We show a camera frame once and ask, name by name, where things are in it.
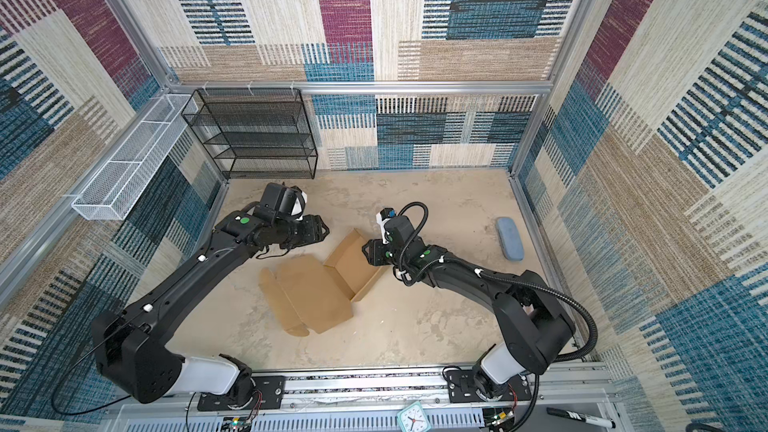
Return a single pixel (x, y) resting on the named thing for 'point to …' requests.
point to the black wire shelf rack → (255, 133)
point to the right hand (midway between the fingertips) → (370, 252)
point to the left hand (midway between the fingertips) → (322, 228)
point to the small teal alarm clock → (413, 418)
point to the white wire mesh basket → (114, 189)
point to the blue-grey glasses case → (510, 239)
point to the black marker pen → (585, 418)
